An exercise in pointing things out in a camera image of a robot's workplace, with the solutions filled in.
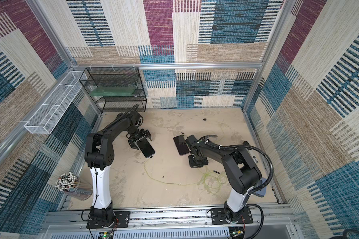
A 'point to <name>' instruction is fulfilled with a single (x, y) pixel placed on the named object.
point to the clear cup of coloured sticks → (71, 183)
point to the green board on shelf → (112, 90)
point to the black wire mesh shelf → (127, 76)
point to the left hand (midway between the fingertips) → (147, 142)
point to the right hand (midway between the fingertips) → (198, 167)
